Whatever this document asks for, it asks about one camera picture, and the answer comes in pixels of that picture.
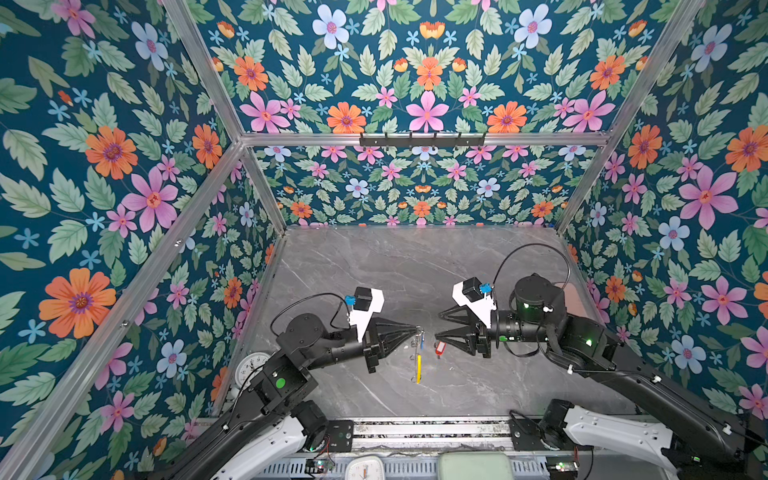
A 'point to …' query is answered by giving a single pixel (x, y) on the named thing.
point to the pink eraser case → (576, 301)
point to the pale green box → (474, 465)
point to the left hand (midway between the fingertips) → (417, 333)
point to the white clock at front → (365, 468)
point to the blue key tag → (422, 345)
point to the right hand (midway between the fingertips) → (440, 321)
